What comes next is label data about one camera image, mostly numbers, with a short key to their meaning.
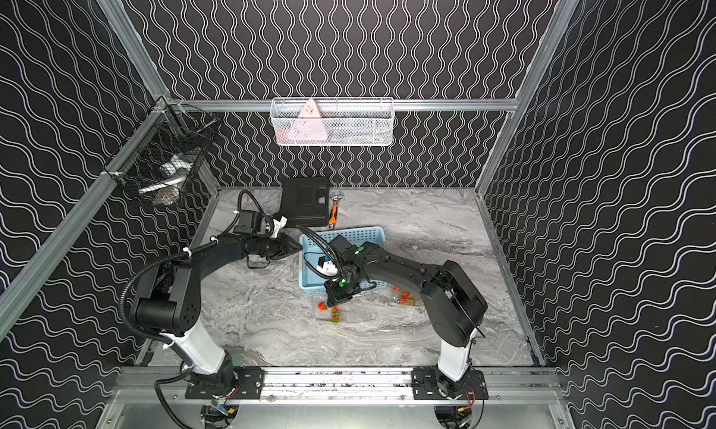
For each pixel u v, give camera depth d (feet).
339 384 2.50
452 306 1.54
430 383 2.41
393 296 2.90
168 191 2.45
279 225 2.93
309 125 2.94
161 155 3.04
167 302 1.58
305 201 3.60
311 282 3.06
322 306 2.67
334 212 3.67
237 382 2.42
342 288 2.41
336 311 2.81
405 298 2.89
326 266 2.61
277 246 2.74
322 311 2.81
